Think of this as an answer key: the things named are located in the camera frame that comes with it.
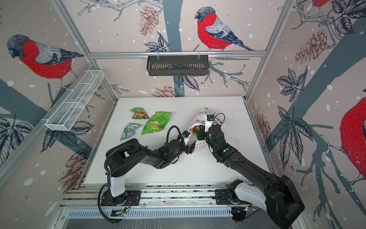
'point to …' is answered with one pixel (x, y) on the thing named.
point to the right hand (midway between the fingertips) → (200, 123)
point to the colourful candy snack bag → (128, 131)
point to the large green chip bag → (156, 123)
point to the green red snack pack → (140, 113)
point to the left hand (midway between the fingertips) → (195, 136)
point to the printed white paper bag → (206, 115)
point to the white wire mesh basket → (70, 109)
